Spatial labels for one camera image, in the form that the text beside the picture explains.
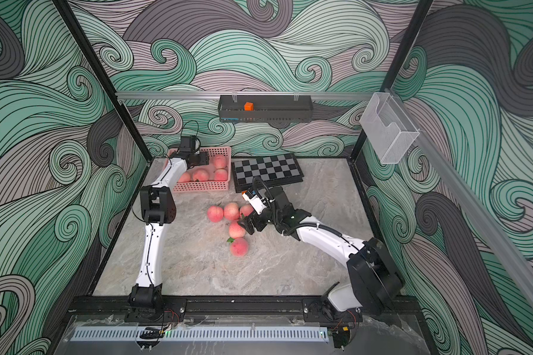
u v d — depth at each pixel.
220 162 1.12
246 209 0.92
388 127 0.76
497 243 0.48
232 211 0.92
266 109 1.00
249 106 0.88
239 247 0.81
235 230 0.86
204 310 0.75
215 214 0.92
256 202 0.72
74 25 0.74
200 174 1.06
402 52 0.80
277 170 1.10
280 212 0.63
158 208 0.68
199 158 1.02
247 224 0.72
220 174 1.03
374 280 0.41
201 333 0.70
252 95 0.93
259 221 0.72
